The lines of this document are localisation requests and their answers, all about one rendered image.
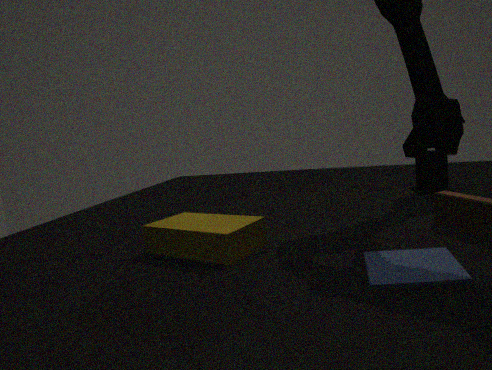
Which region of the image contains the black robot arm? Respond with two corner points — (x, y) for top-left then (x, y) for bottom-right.
(374, 0), (465, 195)

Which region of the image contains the yellow flat box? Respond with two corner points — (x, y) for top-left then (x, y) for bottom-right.
(142, 213), (268, 266)

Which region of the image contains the tan flat bar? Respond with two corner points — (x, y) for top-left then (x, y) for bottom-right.
(433, 190), (492, 240)

